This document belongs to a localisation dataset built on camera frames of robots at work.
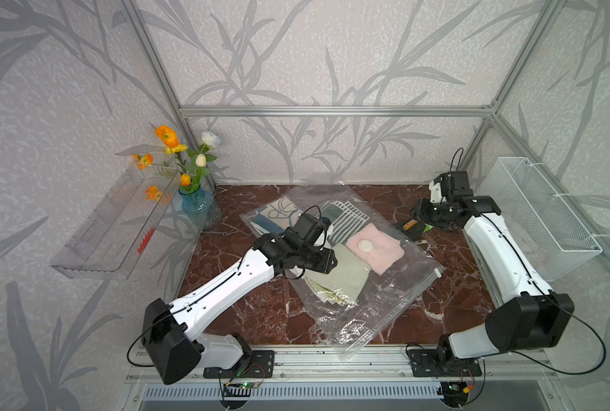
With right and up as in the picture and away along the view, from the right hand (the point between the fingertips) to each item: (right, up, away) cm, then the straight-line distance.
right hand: (416, 211), depth 82 cm
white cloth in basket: (+30, -9, -6) cm, 32 cm away
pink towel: (-11, -14, +13) cm, 22 cm away
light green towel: (-23, -24, +4) cm, 33 cm away
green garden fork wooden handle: (+5, -6, +20) cm, 22 cm away
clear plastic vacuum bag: (-22, -34, -5) cm, 41 cm away
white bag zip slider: (+10, -21, +7) cm, 24 cm away
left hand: (-27, -15, -9) cm, 32 cm away
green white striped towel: (-21, -4, +23) cm, 31 cm away
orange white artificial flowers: (-75, +18, +7) cm, 77 cm away
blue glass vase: (-78, +1, +15) cm, 79 cm away
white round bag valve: (-15, -13, +12) cm, 23 cm away
